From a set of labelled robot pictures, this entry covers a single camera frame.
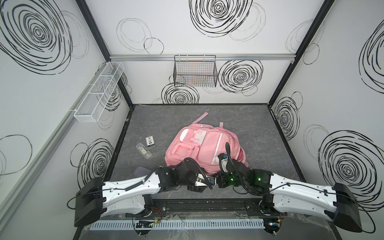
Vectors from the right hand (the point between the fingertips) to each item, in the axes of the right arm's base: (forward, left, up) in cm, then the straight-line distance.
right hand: (209, 182), depth 71 cm
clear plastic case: (+21, +40, -9) cm, 46 cm away
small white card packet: (+29, +38, -11) cm, 49 cm away
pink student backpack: (+22, +1, -1) cm, 22 cm away
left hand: (+3, +1, 0) cm, 3 cm away
